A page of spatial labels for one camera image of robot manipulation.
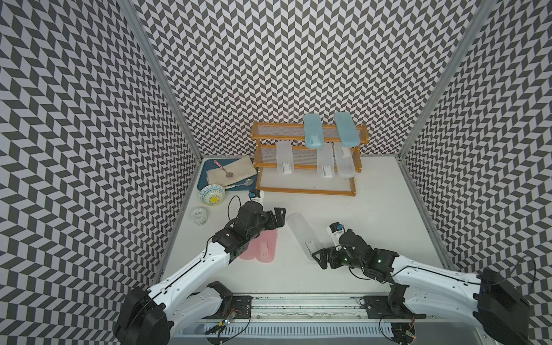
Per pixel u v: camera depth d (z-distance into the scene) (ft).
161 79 2.93
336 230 2.37
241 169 3.65
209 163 3.78
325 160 3.10
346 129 2.93
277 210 2.35
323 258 2.32
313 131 2.87
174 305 1.34
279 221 2.32
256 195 2.32
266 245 2.80
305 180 3.53
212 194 3.34
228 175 3.60
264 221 2.03
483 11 2.20
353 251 1.98
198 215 2.95
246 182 3.44
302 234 3.06
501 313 1.34
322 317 2.37
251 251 2.78
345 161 3.16
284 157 3.15
